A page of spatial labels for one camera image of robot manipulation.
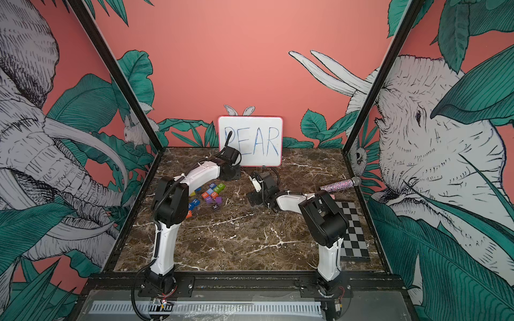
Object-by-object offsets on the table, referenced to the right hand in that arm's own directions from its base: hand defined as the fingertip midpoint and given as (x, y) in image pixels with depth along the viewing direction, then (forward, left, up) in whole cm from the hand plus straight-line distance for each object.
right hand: (253, 188), depth 98 cm
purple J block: (-5, +22, -4) cm, 23 cm away
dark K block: (-9, +18, -4) cm, 21 cm away
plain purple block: (-5, +17, -4) cm, 18 cm away
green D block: (+3, +17, -3) cm, 17 cm away
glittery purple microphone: (+3, -43, -3) cm, 43 cm away
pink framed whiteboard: (+25, -2, +9) cm, 27 cm away
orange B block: (-3, +24, -2) cm, 25 cm away
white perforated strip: (-48, +33, -8) cm, 59 cm away
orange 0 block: (-3, +20, -3) cm, 20 cm away
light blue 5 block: (0, +23, -3) cm, 23 cm away
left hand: (+9, +9, +2) cm, 13 cm away
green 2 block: (+1, +20, -3) cm, 20 cm away
